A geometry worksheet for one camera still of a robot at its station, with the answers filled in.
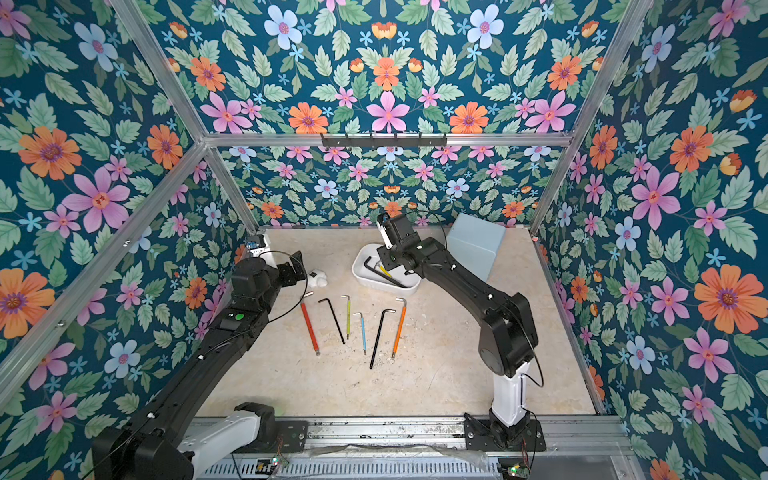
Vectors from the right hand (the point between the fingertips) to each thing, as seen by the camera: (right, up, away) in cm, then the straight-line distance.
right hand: (391, 247), depth 88 cm
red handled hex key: (-26, -24, +5) cm, 36 cm away
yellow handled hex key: (-3, -8, +17) cm, 20 cm away
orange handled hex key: (+3, -25, +6) cm, 26 cm away
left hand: (-27, -2, -10) cm, 29 cm away
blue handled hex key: (-9, -27, +5) cm, 29 cm away
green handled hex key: (-14, -22, +8) cm, 28 cm away
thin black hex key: (-17, -25, +5) cm, 31 cm away
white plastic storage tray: (-9, -9, +18) cm, 22 cm away
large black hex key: (-6, -8, +17) cm, 20 cm away
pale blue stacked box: (+26, +1, +5) cm, 27 cm away
